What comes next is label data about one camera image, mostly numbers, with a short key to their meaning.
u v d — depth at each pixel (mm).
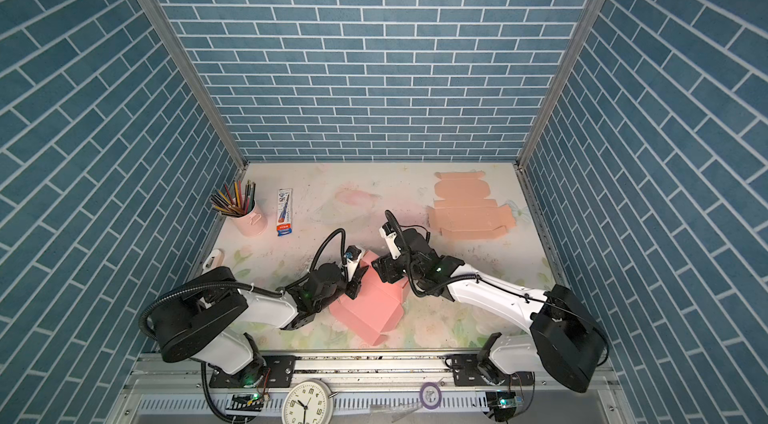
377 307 844
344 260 739
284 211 1048
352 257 753
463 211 1056
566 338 418
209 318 444
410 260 627
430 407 693
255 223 940
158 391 746
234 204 959
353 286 777
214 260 912
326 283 666
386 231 737
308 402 666
